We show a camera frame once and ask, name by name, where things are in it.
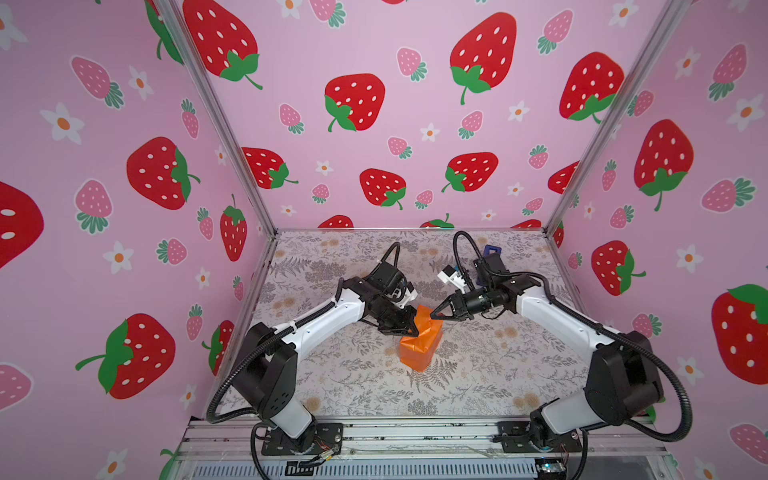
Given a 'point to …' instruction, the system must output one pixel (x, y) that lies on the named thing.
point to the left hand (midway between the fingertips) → (421, 334)
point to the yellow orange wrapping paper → (415, 352)
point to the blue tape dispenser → (489, 247)
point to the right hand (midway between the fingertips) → (431, 322)
